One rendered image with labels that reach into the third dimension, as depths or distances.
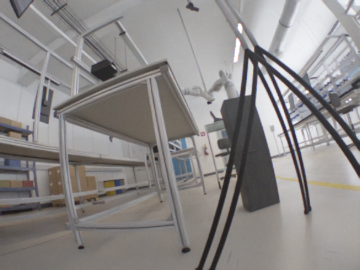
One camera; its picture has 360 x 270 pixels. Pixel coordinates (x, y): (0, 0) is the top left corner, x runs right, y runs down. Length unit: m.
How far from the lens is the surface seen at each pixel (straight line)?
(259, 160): 1.26
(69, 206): 1.19
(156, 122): 0.84
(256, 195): 1.27
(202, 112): 8.26
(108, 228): 1.03
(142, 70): 0.98
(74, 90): 1.57
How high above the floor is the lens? 0.40
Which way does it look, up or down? 13 degrees up
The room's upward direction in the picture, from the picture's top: 12 degrees counter-clockwise
